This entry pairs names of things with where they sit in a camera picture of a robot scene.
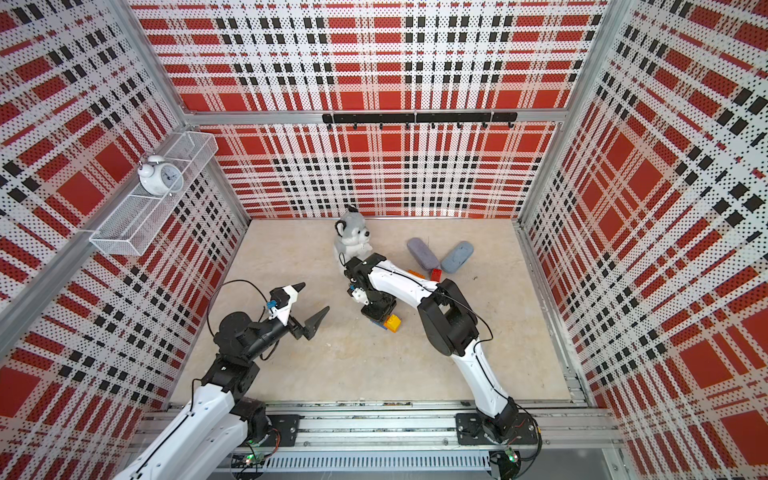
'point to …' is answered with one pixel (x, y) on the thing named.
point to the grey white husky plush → (352, 235)
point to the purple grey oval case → (422, 254)
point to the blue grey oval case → (457, 257)
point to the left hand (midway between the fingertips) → (319, 294)
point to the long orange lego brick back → (416, 274)
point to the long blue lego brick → (379, 324)
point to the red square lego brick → (436, 275)
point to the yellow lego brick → (393, 323)
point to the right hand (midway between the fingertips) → (391, 314)
